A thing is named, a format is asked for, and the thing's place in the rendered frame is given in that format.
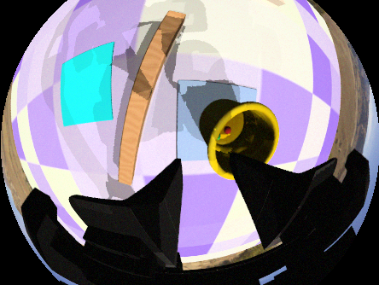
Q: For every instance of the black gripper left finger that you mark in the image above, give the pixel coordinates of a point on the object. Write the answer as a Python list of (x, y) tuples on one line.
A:
[(152, 213)]

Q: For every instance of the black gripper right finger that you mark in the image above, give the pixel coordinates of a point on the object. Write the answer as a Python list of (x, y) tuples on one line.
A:
[(274, 196)]

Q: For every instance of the wooden bar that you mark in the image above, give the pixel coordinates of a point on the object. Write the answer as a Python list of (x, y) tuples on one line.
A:
[(142, 92)]

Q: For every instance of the dark yellow cup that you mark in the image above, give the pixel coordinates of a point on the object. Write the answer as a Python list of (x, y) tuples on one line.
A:
[(254, 133)]

